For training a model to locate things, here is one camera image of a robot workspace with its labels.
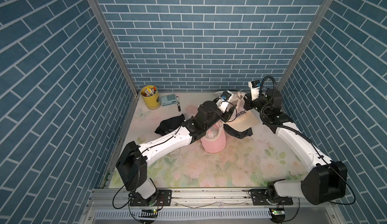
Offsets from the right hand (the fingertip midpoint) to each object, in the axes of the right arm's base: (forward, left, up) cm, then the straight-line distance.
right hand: (244, 94), depth 79 cm
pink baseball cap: (-14, +14, -28) cm, 34 cm away
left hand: (-10, +6, +3) cm, 12 cm away
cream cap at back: (-3, +5, +1) cm, 6 cm away
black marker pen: (+14, +42, -28) cm, 52 cm away
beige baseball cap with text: (-5, -2, -15) cm, 16 cm away
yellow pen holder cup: (+12, +60, -18) cm, 64 cm away
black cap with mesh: (-9, -2, -27) cm, 29 cm away
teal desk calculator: (+18, +50, -28) cm, 60 cm away
